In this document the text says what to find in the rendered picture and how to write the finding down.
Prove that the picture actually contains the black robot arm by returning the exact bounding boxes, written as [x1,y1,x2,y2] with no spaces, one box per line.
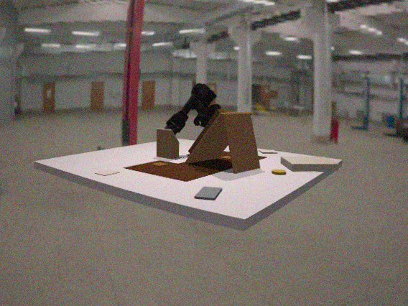
[165,83,221,135]

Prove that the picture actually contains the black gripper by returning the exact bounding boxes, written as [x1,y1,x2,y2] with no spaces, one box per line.
[193,106,214,127]

